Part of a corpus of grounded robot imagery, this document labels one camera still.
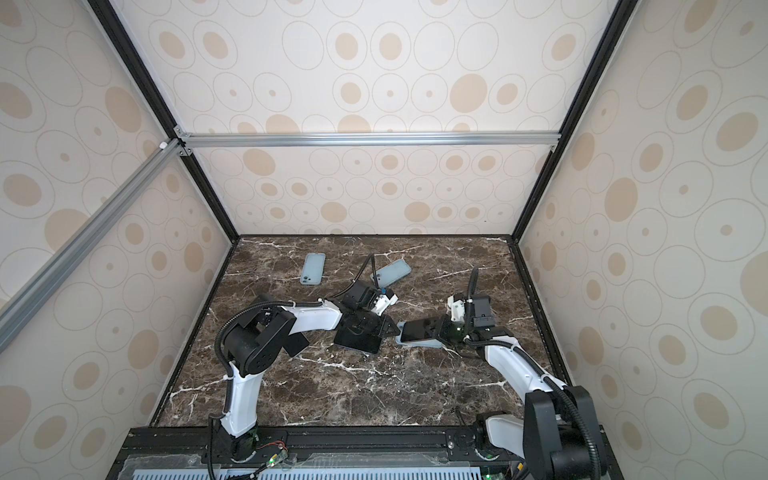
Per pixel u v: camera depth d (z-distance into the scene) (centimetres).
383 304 88
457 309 81
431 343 91
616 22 69
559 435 41
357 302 79
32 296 53
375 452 73
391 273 109
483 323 69
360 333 85
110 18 68
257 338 53
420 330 101
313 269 110
